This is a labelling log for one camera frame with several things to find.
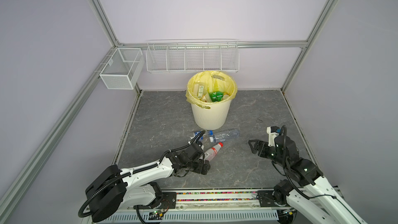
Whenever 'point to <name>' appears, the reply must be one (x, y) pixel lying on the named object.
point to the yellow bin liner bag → (213, 81)
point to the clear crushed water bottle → (225, 135)
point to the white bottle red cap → (210, 154)
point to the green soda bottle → (216, 96)
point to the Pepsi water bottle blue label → (204, 137)
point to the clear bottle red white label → (206, 98)
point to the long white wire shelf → (187, 56)
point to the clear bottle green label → (198, 90)
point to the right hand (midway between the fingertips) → (255, 144)
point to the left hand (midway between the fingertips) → (202, 167)
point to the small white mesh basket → (123, 69)
